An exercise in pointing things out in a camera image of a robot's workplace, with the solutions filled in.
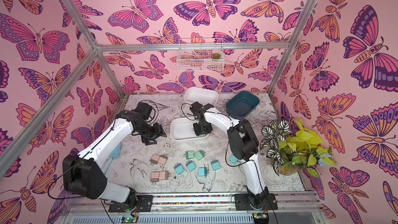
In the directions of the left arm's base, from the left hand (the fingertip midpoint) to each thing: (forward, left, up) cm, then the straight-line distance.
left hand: (165, 136), depth 82 cm
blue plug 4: (-10, -27, -13) cm, 32 cm away
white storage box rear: (+44, -22, -14) cm, 51 cm away
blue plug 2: (-10, -13, -13) cm, 22 cm away
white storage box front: (+15, -6, -16) cm, 22 cm away
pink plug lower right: (-16, +1, -13) cm, 20 cm away
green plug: (-5, -12, -12) cm, 18 cm away
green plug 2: (-5, -18, -12) cm, 22 cm away
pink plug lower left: (-17, +5, -12) cm, 21 cm away
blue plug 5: (-7, -37, -12) cm, 39 cm away
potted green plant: (-12, -58, +11) cm, 60 cm away
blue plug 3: (-14, -20, -12) cm, 27 cm away
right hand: (+8, -19, -10) cm, 23 cm away
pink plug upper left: (-8, +7, -12) cm, 16 cm away
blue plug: (-12, -7, -13) cm, 19 cm away
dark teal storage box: (+35, -48, -16) cm, 61 cm away
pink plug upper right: (-8, +3, -12) cm, 15 cm away
